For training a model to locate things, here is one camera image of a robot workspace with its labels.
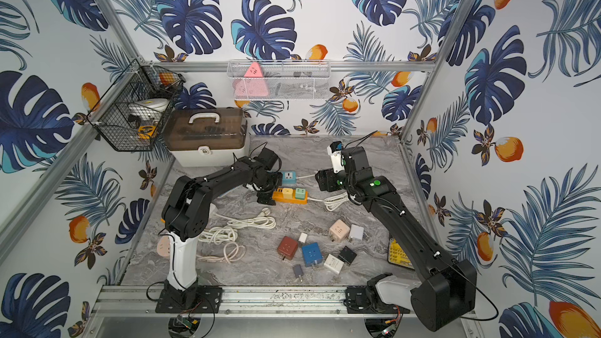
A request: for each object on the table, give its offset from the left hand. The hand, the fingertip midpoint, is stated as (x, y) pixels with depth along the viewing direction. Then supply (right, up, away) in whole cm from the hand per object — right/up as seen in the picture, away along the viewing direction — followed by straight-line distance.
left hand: (283, 185), depth 95 cm
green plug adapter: (+7, -3, -3) cm, 8 cm away
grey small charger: (+6, -27, -16) cm, 32 cm away
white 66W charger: (+28, -17, -7) cm, 33 cm away
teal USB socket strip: (+2, +3, +7) cm, 8 cm away
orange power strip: (-2, -4, -1) cm, 5 cm away
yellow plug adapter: (+2, -2, -3) cm, 4 cm away
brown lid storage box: (-31, +20, -2) cm, 37 cm away
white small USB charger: (+8, -18, -9) cm, 22 cm away
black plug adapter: (+23, -22, -15) cm, 35 cm away
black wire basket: (-56, +27, -9) cm, 63 cm away
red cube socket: (+2, -20, -15) cm, 25 cm away
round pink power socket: (-42, -20, -12) cm, 48 cm away
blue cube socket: (+11, -21, -16) cm, 28 cm away
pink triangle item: (-12, +38, -6) cm, 41 cm away
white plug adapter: (+18, -25, -15) cm, 35 cm away
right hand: (+16, +7, -16) cm, 24 cm away
